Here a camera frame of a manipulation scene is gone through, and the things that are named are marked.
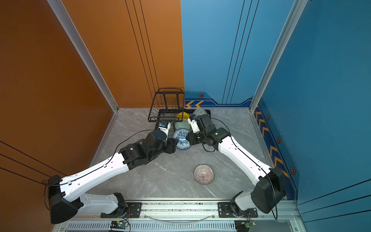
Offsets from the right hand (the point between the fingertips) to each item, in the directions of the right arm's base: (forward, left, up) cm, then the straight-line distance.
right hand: (186, 137), depth 78 cm
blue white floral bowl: (+1, +3, +2) cm, 4 cm away
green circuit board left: (-37, +33, -21) cm, 54 cm away
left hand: (-3, +6, +4) cm, 8 cm away
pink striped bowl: (-13, -10, -20) cm, 26 cm away
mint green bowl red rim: (+23, +4, -16) cm, 28 cm away
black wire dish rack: (+34, +15, -9) cm, 38 cm away
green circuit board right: (-37, -28, -23) cm, 52 cm away
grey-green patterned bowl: (+34, -9, -15) cm, 38 cm away
